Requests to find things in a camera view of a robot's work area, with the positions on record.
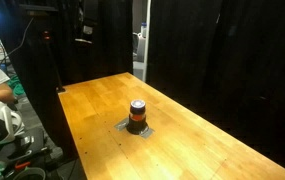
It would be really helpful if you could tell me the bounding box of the white bottle blue cap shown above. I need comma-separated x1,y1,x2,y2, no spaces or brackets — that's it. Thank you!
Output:
141,22,147,38

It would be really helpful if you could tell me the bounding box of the black curtain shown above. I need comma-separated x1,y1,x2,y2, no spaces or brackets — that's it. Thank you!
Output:
0,0,285,167

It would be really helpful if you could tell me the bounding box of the black tripod stand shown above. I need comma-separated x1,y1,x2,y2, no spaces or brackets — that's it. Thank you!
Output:
18,3,66,94

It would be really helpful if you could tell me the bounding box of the grey duct tape strip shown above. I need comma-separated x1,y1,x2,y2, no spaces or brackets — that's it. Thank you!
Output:
114,118,154,138

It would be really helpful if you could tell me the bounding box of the white post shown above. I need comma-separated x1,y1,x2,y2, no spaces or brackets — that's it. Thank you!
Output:
143,0,152,82

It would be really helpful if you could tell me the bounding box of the grey cable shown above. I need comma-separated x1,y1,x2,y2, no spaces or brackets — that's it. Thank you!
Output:
0,17,35,91

